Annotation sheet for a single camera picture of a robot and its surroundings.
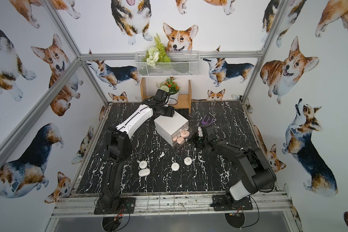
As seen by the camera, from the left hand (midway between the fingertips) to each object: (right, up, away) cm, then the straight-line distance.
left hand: (169, 109), depth 97 cm
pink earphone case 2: (+8, -19, -7) cm, 22 cm away
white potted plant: (0, +17, +4) cm, 17 cm away
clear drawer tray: (+12, -12, +1) cm, 18 cm away
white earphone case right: (+12, -31, -9) cm, 35 cm away
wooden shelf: (+6, +7, +13) cm, 16 cm away
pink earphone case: (+11, -16, -4) cm, 19 cm away
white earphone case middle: (+5, -34, -11) cm, 36 cm away
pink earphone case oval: (+5, -18, -6) cm, 20 cm away
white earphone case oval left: (-13, -37, -13) cm, 41 cm away
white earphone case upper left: (-14, -33, -11) cm, 38 cm away
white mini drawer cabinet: (+5, -13, -9) cm, 16 cm away
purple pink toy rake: (+26, -10, +11) cm, 29 cm away
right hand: (+14, -16, -8) cm, 23 cm away
